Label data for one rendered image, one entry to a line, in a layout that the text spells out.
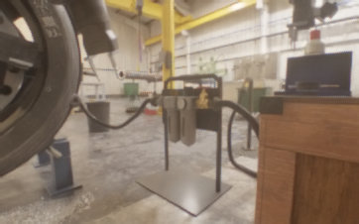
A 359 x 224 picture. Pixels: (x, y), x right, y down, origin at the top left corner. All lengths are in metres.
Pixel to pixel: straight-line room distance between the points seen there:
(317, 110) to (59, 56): 0.71
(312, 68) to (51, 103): 0.81
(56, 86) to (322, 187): 0.77
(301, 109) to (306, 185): 0.19
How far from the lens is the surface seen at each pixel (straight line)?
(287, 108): 0.49
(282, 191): 0.55
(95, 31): 0.48
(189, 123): 0.84
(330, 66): 0.69
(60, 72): 0.68
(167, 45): 4.16
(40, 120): 0.67
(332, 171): 0.53
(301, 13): 0.58
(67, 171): 1.10
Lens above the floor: 0.48
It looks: 6 degrees down
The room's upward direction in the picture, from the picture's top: 1 degrees counter-clockwise
